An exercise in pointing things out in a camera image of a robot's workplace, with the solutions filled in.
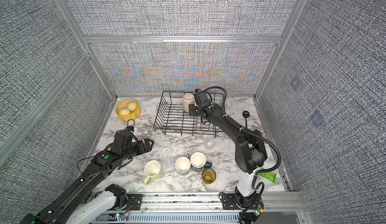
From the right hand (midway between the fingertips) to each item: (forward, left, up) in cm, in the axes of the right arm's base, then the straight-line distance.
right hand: (194, 103), depth 89 cm
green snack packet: (-36, -40, -17) cm, 57 cm away
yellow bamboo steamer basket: (+3, +42, -16) cm, 45 cm away
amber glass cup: (-35, -8, -19) cm, 41 cm away
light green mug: (-33, +23, -19) cm, 44 cm away
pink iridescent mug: (+10, +4, -7) cm, 13 cm away
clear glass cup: (-16, -9, -18) cm, 26 cm away
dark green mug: (-29, -2, -15) cm, 33 cm away
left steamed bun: (+6, +48, -14) cm, 50 cm away
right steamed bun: (+10, +44, -14) cm, 47 cm away
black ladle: (+5, -37, -18) cm, 42 cm away
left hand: (-23, +23, -5) cm, 33 cm away
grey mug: (-30, +6, -18) cm, 35 cm away
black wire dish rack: (+3, +15, -20) cm, 25 cm away
